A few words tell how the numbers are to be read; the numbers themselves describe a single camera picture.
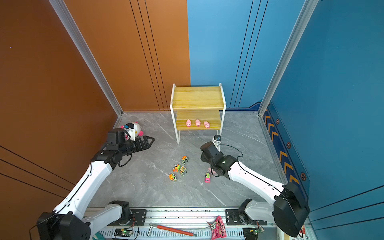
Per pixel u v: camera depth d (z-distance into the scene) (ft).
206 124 2.93
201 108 2.54
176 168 2.86
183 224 2.38
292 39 2.65
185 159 3.00
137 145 2.28
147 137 2.34
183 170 2.85
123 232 2.32
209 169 2.92
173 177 2.78
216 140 2.37
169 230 2.31
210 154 1.97
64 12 2.33
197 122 2.97
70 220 1.28
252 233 2.32
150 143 2.42
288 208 1.29
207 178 2.75
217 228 2.28
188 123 2.95
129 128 2.31
